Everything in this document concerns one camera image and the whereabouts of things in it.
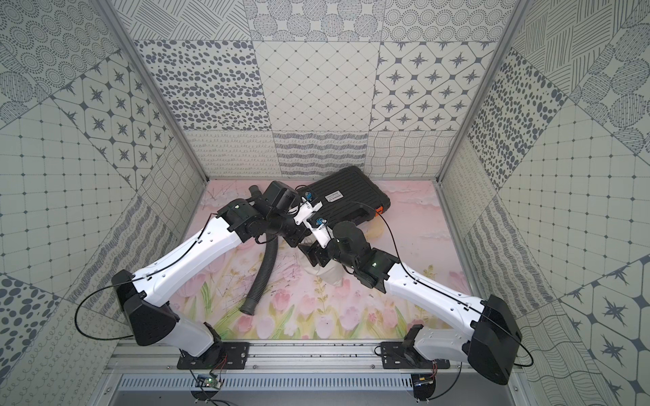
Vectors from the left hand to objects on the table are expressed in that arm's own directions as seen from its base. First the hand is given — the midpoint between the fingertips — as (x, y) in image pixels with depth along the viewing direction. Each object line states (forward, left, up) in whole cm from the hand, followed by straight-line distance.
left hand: (308, 223), depth 74 cm
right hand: (-3, 0, -4) cm, 5 cm away
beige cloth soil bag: (-7, -7, -18) cm, 21 cm away
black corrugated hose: (-18, +20, -23) cm, 35 cm away
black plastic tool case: (+27, -12, -18) cm, 35 cm away
